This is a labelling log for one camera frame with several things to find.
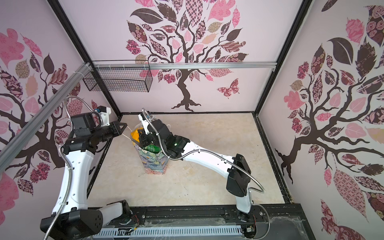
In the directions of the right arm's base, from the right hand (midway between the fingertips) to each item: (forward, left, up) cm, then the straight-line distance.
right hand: (138, 127), depth 67 cm
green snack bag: (-3, -4, -14) cm, 14 cm away
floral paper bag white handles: (-9, -5, -18) cm, 21 cm away
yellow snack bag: (-2, +2, -3) cm, 4 cm away
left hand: (+3, +7, -3) cm, 9 cm away
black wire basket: (+66, +36, -16) cm, 77 cm away
